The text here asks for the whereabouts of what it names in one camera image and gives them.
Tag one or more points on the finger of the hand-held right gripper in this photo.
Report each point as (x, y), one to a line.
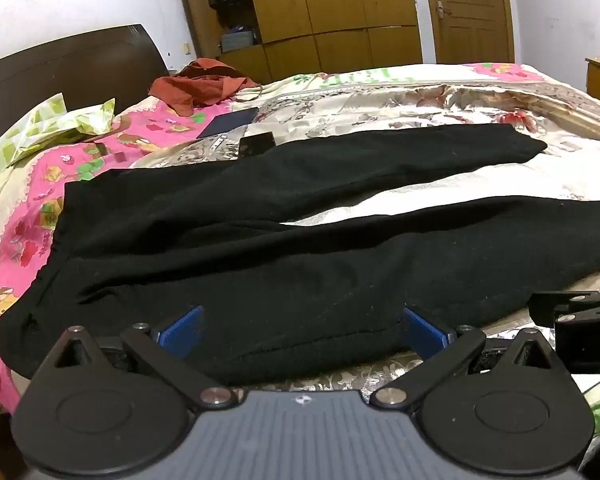
(580, 305)

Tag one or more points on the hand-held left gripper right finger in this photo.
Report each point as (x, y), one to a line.
(425, 335)

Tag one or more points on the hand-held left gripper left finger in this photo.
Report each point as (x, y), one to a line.
(182, 331)

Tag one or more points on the black pants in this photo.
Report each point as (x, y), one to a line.
(260, 240)

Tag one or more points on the black phone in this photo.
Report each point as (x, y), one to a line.
(256, 144)

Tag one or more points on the pink floral bedsheet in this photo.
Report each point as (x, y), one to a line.
(145, 130)

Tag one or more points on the cream cloth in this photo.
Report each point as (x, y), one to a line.
(2, 210)

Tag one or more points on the silver floral quilt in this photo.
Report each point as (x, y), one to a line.
(430, 97)

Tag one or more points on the rust red garment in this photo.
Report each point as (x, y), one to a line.
(200, 85)

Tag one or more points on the green white checked pillow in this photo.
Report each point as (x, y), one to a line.
(45, 125)

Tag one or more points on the dark brown headboard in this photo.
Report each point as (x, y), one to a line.
(70, 67)

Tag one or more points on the grey storage box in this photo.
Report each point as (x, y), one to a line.
(238, 41)

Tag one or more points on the wooden door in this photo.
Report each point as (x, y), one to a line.
(467, 7)

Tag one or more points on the wooden wardrobe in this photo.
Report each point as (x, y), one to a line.
(320, 10)

